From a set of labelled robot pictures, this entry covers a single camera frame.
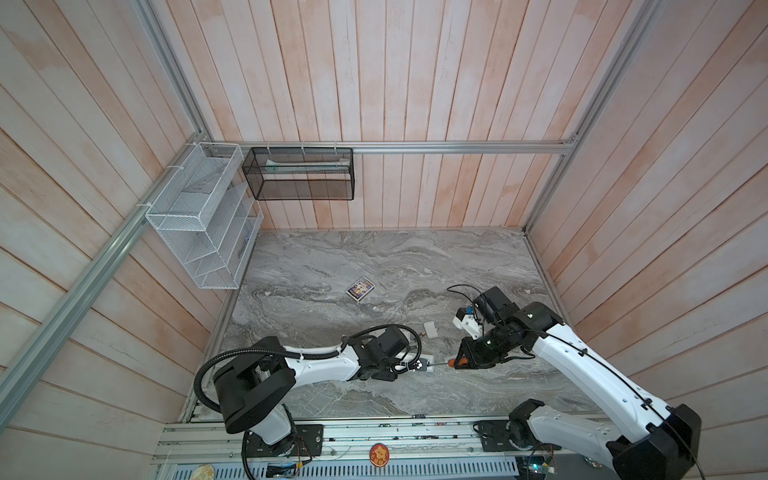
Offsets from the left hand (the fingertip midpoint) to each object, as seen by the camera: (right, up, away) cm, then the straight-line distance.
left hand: (389, 359), depth 86 cm
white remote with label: (+10, 0, -3) cm, 11 cm away
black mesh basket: (-31, +60, +18) cm, 70 cm away
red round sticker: (-3, -18, -15) cm, 24 cm away
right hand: (+17, +4, -13) cm, 22 cm away
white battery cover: (+14, +7, +7) cm, 17 cm away
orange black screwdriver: (+15, +3, -12) cm, 20 cm away
